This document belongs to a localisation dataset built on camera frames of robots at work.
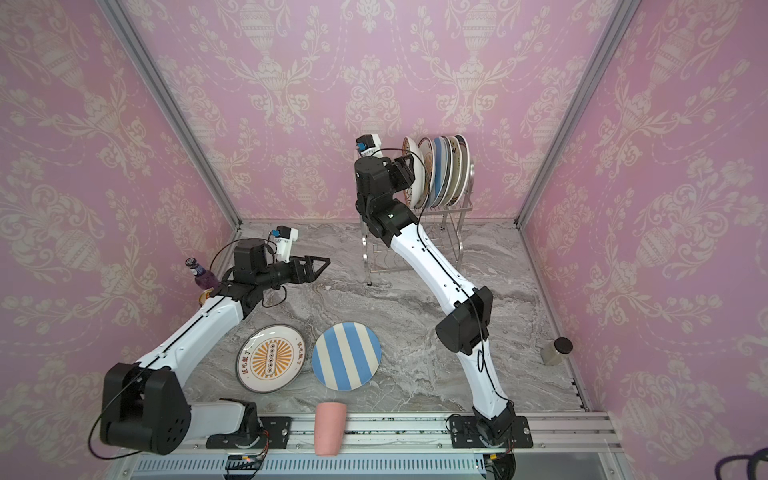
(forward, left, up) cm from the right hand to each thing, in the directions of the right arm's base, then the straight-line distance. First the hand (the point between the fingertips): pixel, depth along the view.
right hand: (408, 161), depth 74 cm
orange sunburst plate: (-31, +42, -43) cm, 67 cm away
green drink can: (-16, +60, -31) cm, 70 cm away
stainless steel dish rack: (0, +8, -39) cm, 40 cm away
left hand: (-14, +25, -21) cm, 35 cm away
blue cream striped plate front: (-32, +20, -44) cm, 57 cm away
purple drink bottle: (-12, +61, -29) cm, 68 cm away
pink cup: (-50, +22, -38) cm, 66 cm away
